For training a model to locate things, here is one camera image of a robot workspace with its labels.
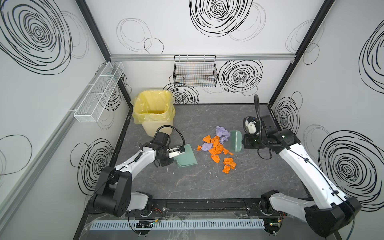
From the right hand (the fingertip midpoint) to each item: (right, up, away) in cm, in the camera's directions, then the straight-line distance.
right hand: (240, 141), depth 74 cm
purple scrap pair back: (-5, +3, +25) cm, 26 cm away
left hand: (-37, -11, +15) cm, 42 cm away
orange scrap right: (-15, -2, +25) cm, 29 cm away
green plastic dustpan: (-28, -13, +16) cm, 35 cm away
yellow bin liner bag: (-51, +20, +27) cm, 62 cm away
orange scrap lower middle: (-10, -13, +17) cm, 23 cm away
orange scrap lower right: (-2, -14, +15) cm, 21 cm away
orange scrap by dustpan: (-20, -7, +20) cm, 29 cm away
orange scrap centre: (-8, -7, +20) cm, 23 cm away
